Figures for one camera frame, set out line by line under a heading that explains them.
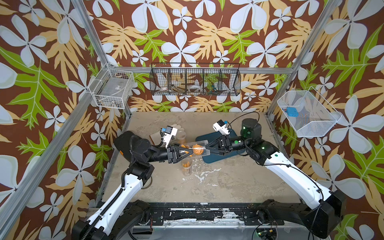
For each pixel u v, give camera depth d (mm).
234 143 578
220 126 619
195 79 980
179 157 565
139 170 548
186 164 839
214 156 627
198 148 610
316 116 765
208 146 639
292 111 864
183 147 611
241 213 760
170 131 591
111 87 856
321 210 376
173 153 556
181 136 1133
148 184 856
